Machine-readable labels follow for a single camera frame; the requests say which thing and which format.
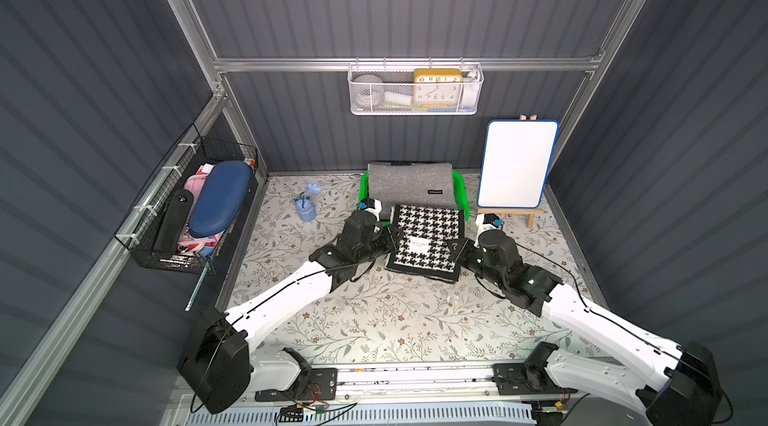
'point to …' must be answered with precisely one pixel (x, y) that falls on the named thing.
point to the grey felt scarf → (411, 183)
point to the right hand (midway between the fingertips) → (453, 239)
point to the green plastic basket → (460, 197)
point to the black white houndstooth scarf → (424, 248)
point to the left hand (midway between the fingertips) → (406, 234)
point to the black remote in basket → (175, 218)
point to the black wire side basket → (139, 232)
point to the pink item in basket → (192, 240)
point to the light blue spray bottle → (305, 206)
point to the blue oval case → (220, 196)
